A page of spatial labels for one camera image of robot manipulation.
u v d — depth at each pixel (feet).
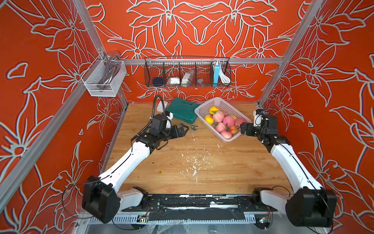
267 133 2.00
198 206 2.39
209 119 3.30
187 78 3.00
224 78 2.95
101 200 1.28
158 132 1.93
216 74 2.83
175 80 2.87
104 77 2.71
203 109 3.53
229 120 3.11
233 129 3.12
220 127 3.20
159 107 3.79
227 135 3.00
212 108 3.50
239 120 3.21
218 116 3.16
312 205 1.25
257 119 2.25
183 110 3.98
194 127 3.39
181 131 2.26
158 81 3.18
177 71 3.31
